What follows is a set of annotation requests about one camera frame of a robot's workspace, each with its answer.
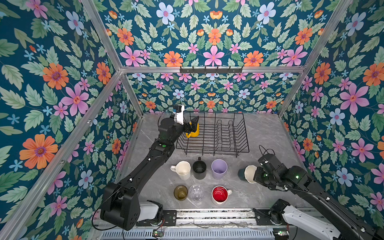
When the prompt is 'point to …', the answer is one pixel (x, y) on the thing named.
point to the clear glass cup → (196, 192)
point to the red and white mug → (220, 194)
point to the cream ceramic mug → (183, 168)
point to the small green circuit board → (158, 233)
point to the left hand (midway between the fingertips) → (193, 111)
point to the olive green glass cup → (180, 192)
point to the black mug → (199, 169)
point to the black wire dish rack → (219, 132)
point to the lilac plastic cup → (219, 167)
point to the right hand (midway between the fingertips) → (251, 176)
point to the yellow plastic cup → (195, 134)
